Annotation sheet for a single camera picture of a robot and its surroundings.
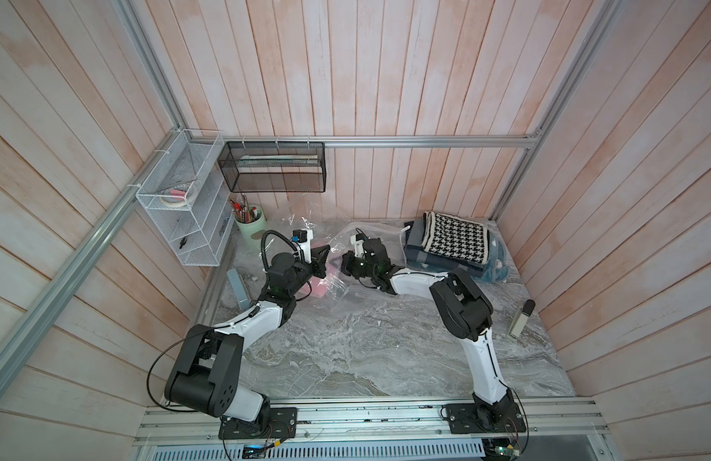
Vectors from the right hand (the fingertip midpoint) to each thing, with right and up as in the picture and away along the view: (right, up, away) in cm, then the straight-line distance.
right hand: (328, 261), depth 95 cm
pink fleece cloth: (-2, -7, -10) cm, 12 cm away
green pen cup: (-28, +13, +6) cm, 31 cm away
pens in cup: (-30, +17, +1) cm, 34 cm away
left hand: (+1, +4, -10) cm, 11 cm away
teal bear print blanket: (+59, -3, +3) cm, 59 cm away
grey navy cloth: (+32, +2, +7) cm, 33 cm away
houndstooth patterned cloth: (+45, +8, +6) cm, 47 cm away
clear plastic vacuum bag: (+4, +7, -10) cm, 13 cm away
